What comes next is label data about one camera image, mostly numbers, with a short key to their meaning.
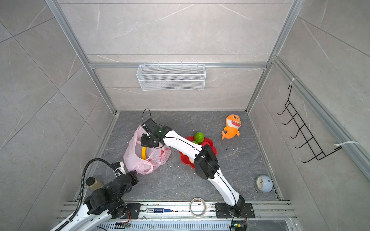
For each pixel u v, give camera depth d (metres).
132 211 0.73
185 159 0.90
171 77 1.01
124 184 0.58
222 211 0.73
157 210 0.73
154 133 0.67
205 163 0.54
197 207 0.76
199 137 0.93
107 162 0.65
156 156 0.84
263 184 0.75
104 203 0.54
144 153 0.93
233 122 1.02
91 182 0.73
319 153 0.59
